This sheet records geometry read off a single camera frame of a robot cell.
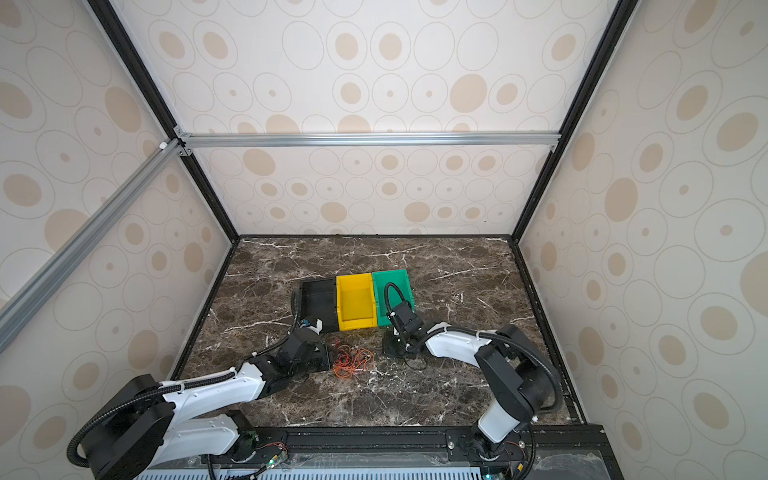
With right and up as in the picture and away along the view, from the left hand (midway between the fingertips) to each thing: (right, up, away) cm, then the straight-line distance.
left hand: (345, 349), depth 85 cm
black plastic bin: (-12, +12, +17) cm, 24 cm away
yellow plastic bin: (+2, +12, +12) cm, 18 cm away
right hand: (+11, -1, +4) cm, 12 cm away
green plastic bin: (+10, +19, +13) cm, 25 cm away
